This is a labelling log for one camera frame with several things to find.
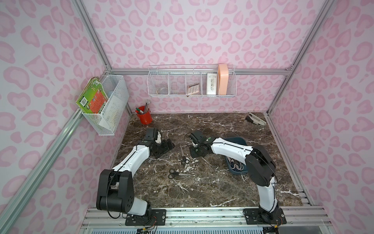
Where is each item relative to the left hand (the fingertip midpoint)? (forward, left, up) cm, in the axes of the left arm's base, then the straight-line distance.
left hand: (171, 146), depth 89 cm
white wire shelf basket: (+41, -11, +18) cm, 46 cm away
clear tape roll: (+29, +6, +19) cm, 36 cm away
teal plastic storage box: (+10, -46, -9) cm, 47 cm away
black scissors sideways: (-14, -1, -10) cm, 17 cm away
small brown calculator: (+32, -14, +19) cm, 39 cm away
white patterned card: (+33, -25, +23) cm, 48 cm away
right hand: (-2, -13, -5) cm, 14 cm away
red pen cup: (+34, +26, -13) cm, 45 cm away
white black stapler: (+30, -60, -8) cm, 68 cm away
